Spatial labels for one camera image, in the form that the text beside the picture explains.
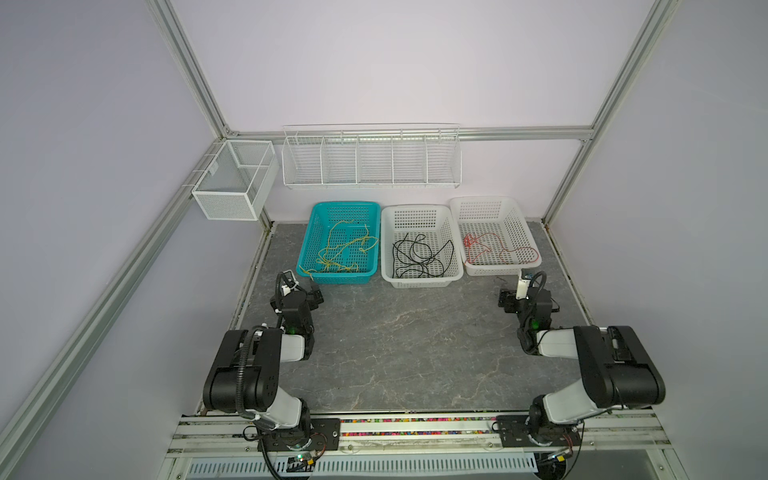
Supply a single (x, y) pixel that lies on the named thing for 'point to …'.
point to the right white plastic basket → (502, 215)
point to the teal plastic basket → (342, 242)
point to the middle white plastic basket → (433, 220)
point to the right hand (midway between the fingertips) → (520, 288)
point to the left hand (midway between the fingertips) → (299, 286)
